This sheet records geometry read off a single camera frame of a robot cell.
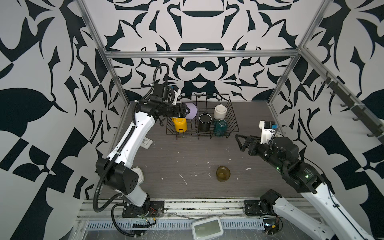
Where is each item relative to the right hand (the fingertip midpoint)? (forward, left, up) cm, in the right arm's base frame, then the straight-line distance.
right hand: (243, 136), depth 65 cm
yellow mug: (+21, +29, -19) cm, 41 cm away
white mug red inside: (+32, +3, -21) cm, 39 cm away
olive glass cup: (-6, +5, -30) cm, 31 cm away
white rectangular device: (+13, +51, -28) cm, 60 cm away
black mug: (+22, +14, -19) cm, 32 cm away
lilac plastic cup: (+18, +21, -3) cm, 28 cm away
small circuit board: (-30, -15, -32) cm, 46 cm away
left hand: (+17, +26, +1) cm, 31 cm away
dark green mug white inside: (+18, +5, -19) cm, 27 cm away
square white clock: (-7, +51, -27) cm, 58 cm away
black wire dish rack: (+45, +13, -26) cm, 53 cm away
